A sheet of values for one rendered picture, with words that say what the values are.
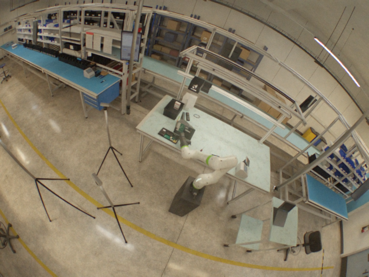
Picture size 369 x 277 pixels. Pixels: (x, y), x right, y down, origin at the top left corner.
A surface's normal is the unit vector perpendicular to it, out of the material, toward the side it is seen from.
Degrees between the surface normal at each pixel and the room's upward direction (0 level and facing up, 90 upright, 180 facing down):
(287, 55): 90
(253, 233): 0
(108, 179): 0
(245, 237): 0
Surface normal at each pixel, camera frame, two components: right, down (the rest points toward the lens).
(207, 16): -0.35, 0.65
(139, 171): 0.28, -0.61
